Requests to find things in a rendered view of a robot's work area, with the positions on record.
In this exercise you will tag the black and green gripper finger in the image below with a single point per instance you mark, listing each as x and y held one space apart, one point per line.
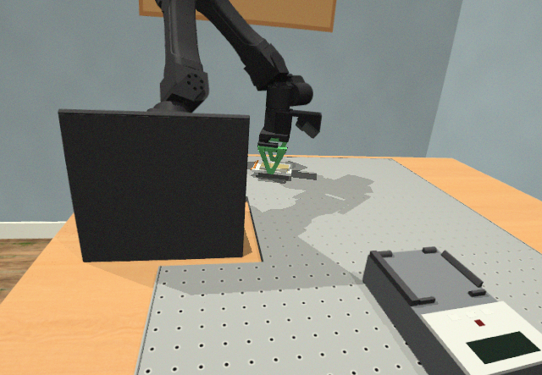
281 150
272 158

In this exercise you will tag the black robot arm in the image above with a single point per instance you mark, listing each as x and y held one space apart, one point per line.
263 63

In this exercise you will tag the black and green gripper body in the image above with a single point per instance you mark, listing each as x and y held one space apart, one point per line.
268 129

